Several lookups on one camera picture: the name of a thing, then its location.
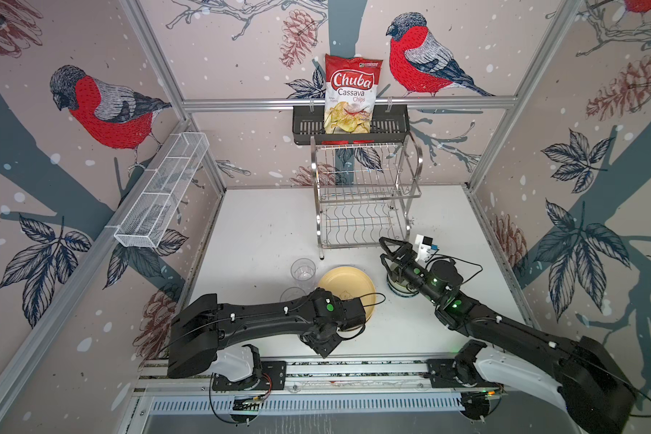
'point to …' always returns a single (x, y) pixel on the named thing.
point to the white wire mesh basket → (147, 218)
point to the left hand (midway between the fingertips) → (321, 348)
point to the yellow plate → (349, 283)
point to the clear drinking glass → (303, 270)
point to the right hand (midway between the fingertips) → (375, 253)
